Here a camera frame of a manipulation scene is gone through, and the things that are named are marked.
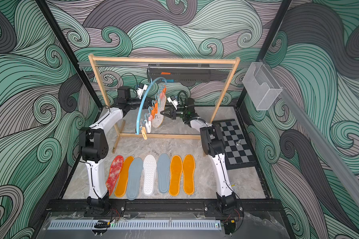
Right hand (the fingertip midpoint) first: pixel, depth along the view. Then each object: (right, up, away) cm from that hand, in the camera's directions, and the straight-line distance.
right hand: (162, 112), depth 94 cm
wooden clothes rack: (-31, -15, +7) cm, 35 cm away
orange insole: (-21, -43, -15) cm, 51 cm away
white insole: (-7, -32, -6) cm, 34 cm away
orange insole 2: (+9, -33, -6) cm, 35 cm away
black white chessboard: (+48, -25, -4) cm, 54 cm away
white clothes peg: (-4, -7, -26) cm, 28 cm away
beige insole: (-2, -6, -1) cm, 6 cm away
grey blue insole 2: (+1, -33, -6) cm, 34 cm away
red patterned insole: (-27, -35, -8) cm, 45 cm away
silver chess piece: (+48, -20, -1) cm, 52 cm away
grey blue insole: (-14, -44, -15) cm, 48 cm away
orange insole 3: (+17, -34, -6) cm, 38 cm away
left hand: (-3, +8, -5) cm, 10 cm away
